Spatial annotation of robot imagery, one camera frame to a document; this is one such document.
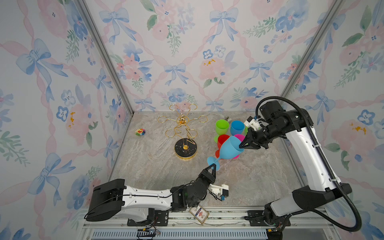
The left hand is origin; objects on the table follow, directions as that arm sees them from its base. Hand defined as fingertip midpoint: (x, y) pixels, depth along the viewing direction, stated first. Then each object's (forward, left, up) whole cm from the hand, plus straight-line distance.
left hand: (211, 161), depth 69 cm
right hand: (+4, -12, +8) cm, 15 cm away
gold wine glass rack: (+20, +14, -21) cm, 32 cm away
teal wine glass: (0, -6, +10) cm, 12 cm away
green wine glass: (+26, -9, -7) cm, 28 cm away
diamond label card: (-17, +5, -22) cm, 28 cm away
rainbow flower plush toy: (+33, +47, -22) cm, 61 cm away
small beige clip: (+45, -18, -21) cm, 53 cm away
